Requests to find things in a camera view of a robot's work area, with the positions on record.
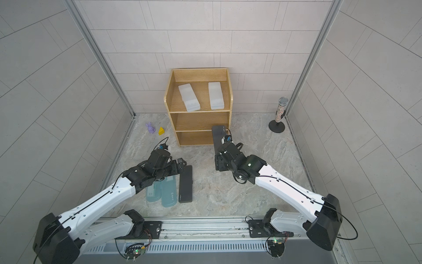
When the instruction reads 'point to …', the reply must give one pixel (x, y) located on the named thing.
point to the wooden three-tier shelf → (198, 99)
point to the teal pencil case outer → (154, 192)
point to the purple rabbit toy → (151, 129)
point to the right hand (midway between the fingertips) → (220, 159)
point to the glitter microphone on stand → (277, 126)
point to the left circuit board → (133, 251)
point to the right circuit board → (277, 247)
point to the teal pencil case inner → (169, 191)
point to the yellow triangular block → (161, 131)
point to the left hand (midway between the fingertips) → (183, 163)
